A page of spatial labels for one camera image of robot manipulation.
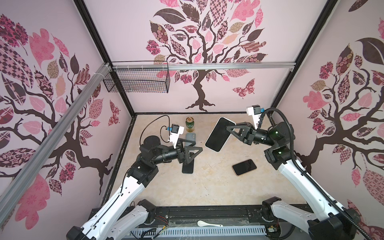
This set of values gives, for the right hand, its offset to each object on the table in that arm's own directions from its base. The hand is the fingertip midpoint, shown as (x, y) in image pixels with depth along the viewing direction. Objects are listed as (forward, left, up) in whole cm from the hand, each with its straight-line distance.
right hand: (229, 129), depth 57 cm
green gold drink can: (+31, +18, -32) cm, 48 cm away
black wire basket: (+72, +61, -24) cm, 98 cm away
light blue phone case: (+27, +17, -42) cm, 53 cm away
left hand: (-4, +12, -9) cm, 15 cm away
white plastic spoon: (-27, +11, -40) cm, 50 cm away
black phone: (+2, +18, -41) cm, 45 cm away
